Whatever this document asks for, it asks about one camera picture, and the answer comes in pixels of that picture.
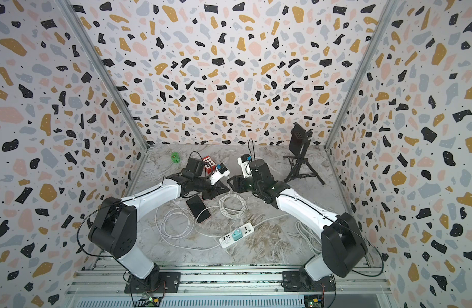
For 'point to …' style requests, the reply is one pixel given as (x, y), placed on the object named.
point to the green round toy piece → (176, 157)
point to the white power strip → (228, 239)
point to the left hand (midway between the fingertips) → (229, 189)
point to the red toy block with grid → (210, 165)
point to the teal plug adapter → (237, 234)
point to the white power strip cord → (272, 220)
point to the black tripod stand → (295, 163)
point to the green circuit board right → (313, 301)
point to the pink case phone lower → (196, 205)
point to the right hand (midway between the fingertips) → (232, 180)
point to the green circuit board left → (149, 301)
